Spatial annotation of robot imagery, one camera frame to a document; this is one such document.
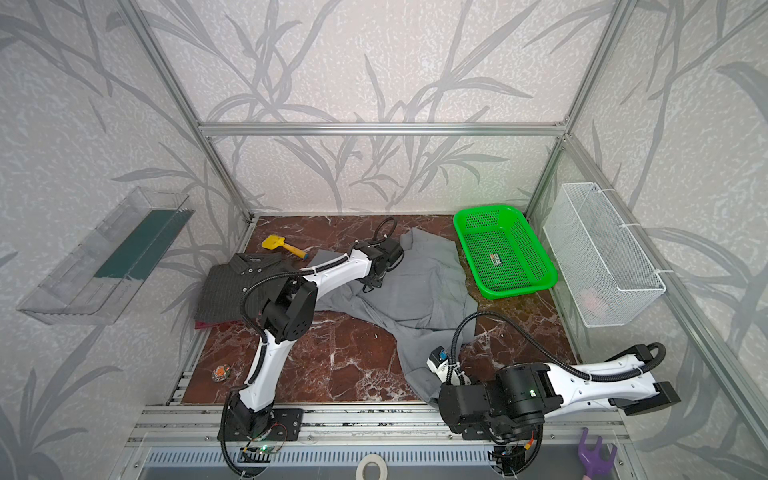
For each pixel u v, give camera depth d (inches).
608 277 23.9
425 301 37.9
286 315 22.2
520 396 17.5
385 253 31.5
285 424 28.6
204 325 35.8
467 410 17.5
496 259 42.1
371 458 27.3
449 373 22.4
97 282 24.9
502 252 42.8
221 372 32.3
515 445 28.2
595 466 26.7
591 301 28.8
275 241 43.6
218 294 36.6
